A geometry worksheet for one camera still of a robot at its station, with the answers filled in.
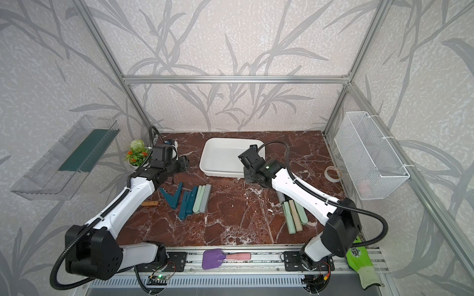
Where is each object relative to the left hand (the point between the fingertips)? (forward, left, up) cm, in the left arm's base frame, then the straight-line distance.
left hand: (186, 160), depth 85 cm
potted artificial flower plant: (+5, +25, -2) cm, 26 cm away
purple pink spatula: (-37, -14, -18) cm, 43 cm away
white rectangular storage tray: (+10, -13, -10) cm, 19 cm away
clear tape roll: (0, -75, -17) cm, 77 cm away
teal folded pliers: (-13, -1, -16) cm, 20 cm away
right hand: (-6, -30, 0) cm, 31 cm away
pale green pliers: (-19, -54, -15) cm, 59 cm away
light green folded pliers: (-13, -5, -16) cm, 21 cm away
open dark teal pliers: (-12, +8, -17) cm, 23 cm away
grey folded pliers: (-12, -8, -15) cm, 21 cm away
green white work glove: (-38, -74, -15) cm, 84 cm away
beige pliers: (-20, -50, -15) cm, 56 cm away
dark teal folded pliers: (-16, +2, -18) cm, 24 cm away
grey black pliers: (-11, -45, -15) cm, 49 cm away
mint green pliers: (-22, -47, -15) cm, 54 cm away
